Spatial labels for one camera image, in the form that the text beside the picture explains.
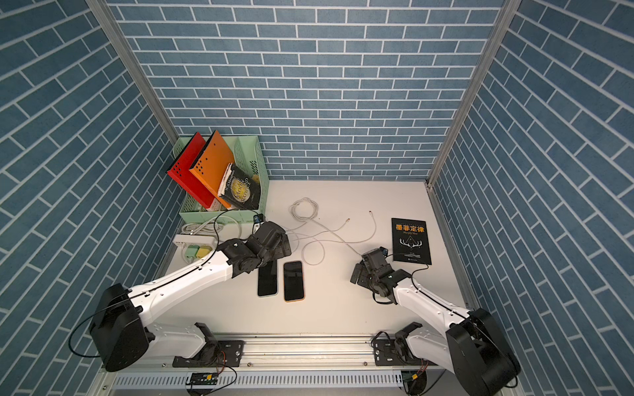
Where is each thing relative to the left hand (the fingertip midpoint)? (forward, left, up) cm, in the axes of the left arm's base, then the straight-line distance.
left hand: (285, 247), depth 83 cm
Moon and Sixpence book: (+26, +21, +1) cm, 34 cm away
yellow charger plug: (+5, +33, -12) cm, 35 cm away
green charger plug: (+5, +38, -12) cm, 40 cm away
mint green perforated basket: (+44, +20, +4) cm, 48 cm away
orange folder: (+28, +30, +11) cm, 43 cm away
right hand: (-6, -28, -12) cm, 31 cm away
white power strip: (+8, +43, -11) cm, 45 cm away
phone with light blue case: (-6, +7, -13) cm, 16 cm away
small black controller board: (-35, +22, -17) cm, 45 cm away
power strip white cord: (+15, +34, -9) cm, 38 cm away
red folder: (+23, +38, +14) cm, 47 cm away
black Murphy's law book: (+10, -48, -12) cm, 51 cm away
